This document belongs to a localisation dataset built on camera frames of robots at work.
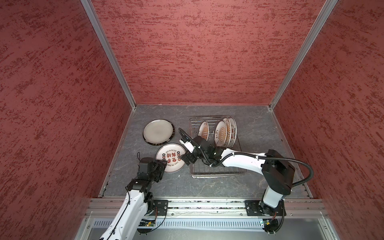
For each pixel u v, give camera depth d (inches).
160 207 29.2
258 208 29.1
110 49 34.5
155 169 28.5
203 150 24.9
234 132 32.7
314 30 31.2
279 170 19.1
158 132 40.8
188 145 28.5
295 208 29.9
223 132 36.2
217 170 34.2
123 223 18.4
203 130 37.7
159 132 40.8
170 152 37.0
